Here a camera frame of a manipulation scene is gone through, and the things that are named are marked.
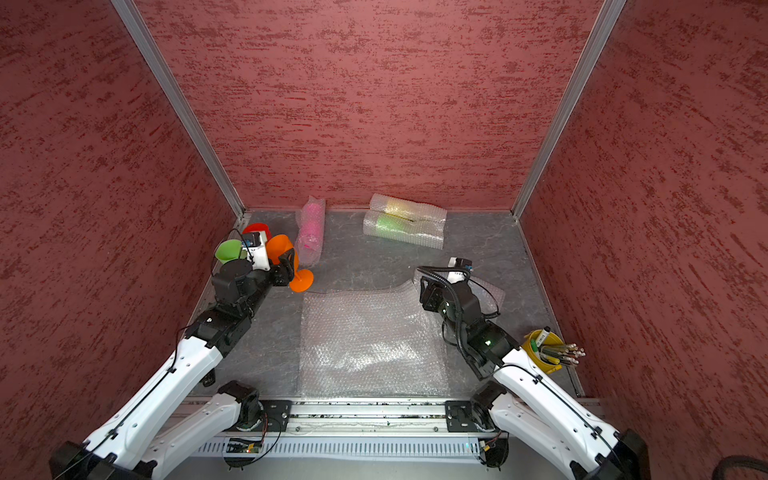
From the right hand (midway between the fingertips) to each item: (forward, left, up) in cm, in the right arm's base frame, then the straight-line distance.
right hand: (426, 286), depth 77 cm
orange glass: (+5, +35, -3) cm, 35 cm away
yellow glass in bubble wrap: (+42, +3, -12) cm, 44 cm away
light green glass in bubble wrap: (+35, +3, -13) cm, 37 cm away
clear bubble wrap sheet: (-9, +15, -17) cm, 25 cm away
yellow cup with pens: (-15, -30, -7) cm, 35 cm away
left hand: (+6, +38, +7) cm, 39 cm away
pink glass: (+35, +39, -10) cm, 53 cm away
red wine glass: (+25, +53, -3) cm, 58 cm away
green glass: (+17, +60, -5) cm, 63 cm away
